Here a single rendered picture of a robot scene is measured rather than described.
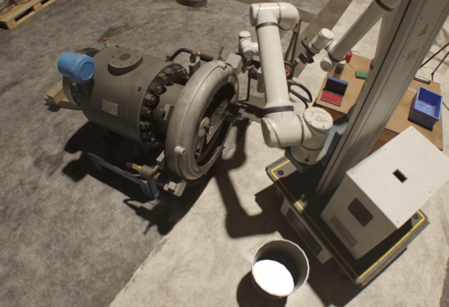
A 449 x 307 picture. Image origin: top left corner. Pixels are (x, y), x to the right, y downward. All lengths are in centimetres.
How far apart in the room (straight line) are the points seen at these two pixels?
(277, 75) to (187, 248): 127
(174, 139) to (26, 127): 201
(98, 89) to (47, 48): 242
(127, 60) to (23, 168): 150
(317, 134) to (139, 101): 98
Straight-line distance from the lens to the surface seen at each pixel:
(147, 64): 185
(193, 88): 150
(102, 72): 193
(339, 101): 231
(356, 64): 276
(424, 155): 171
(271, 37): 151
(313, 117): 145
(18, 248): 253
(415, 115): 242
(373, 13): 161
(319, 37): 192
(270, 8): 157
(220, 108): 179
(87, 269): 222
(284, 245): 179
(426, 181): 161
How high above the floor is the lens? 197
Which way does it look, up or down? 52 degrees down
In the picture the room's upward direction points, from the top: straight up
